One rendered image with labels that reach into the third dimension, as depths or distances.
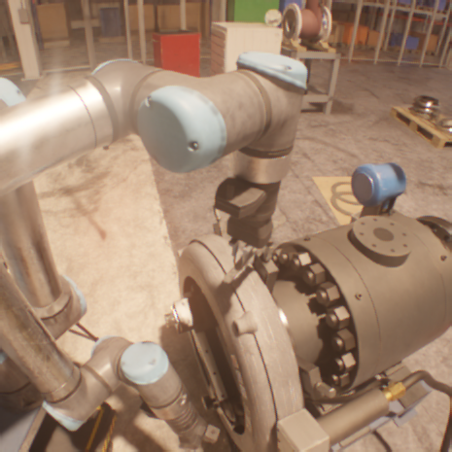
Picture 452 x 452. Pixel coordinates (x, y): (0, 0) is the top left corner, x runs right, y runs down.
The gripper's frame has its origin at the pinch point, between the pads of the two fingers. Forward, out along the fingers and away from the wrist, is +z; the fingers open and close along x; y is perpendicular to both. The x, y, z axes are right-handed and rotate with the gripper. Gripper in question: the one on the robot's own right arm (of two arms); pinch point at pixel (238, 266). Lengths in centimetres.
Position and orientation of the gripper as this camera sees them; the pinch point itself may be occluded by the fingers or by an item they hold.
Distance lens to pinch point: 62.9
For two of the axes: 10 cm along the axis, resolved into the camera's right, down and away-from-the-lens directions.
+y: 5.2, -5.5, 6.5
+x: -8.5, -3.9, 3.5
